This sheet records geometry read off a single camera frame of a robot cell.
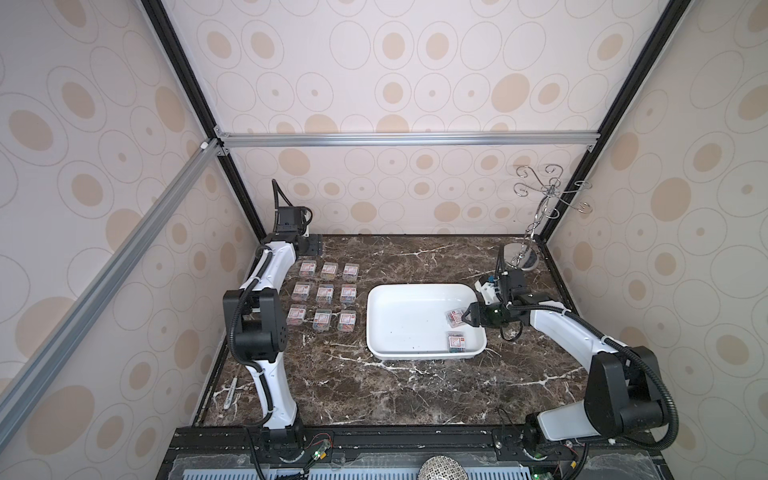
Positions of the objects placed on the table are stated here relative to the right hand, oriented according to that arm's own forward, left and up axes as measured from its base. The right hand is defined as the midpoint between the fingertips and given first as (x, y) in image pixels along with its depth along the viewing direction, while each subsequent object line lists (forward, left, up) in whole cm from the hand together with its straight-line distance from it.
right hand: (481, 317), depth 89 cm
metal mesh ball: (-37, +13, -5) cm, 40 cm away
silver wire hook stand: (+29, -20, -4) cm, 36 cm away
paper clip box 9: (0, +49, -4) cm, 49 cm away
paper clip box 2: (-6, +7, -5) cm, 11 cm away
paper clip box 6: (+9, +58, -3) cm, 59 cm away
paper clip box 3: (+19, +58, -3) cm, 62 cm away
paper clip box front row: (0, +41, -4) cm, 41 cm away
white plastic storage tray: (+2, +18, -7) cm, 19 cm away
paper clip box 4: (+19, +50, -3) cm, 54 cm away
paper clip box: (+2, +8, -5) cm, 9 cm away
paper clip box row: (+10, +42, -4) cm, 43 cm away
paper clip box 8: (+1, +57, -3) cm, 58 cm away
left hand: (+21, +52, +12) cm, 57 cm away
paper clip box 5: (+18, +43, -4) cm, 47 cm away
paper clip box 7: (+9, +50, -3) cm, 51 cm away
